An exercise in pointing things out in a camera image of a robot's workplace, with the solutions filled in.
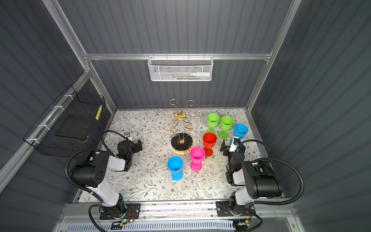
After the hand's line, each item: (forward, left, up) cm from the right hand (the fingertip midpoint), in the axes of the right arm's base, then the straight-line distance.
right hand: (234, 141), depth 87 cm
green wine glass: (+14, +12, +3) cm, 19 cm away
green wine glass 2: (+16, +2, -2) cm, 16 cm away
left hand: (+4, +66, -7) cm, 66 cm away
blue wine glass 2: (+8, -5, 0) cm, 9 cm away
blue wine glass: (-15, +35, -2) cm, 38 cm away
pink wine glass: (-8, +23, -2) cm, 24 cm away
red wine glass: (+3, +15, -3) cm, 15 cm away
